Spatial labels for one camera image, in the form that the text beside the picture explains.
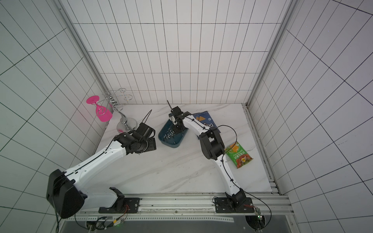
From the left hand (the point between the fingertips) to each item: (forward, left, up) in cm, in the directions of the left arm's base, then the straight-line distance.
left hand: (148, 148), depth 81 cm
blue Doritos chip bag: (+30, -37, -12) cm, 49 cm away
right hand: (+21, -11, -11) cm, 27 cm away
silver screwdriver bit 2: (+14, -7, -12) cm, 20 cm away
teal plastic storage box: (+15, -8, -12) cm, 21 cm away
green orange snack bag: (+3, -54, -10) cm, 55 cm away
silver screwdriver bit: (+17, -10, -11) cm, 23 cm away
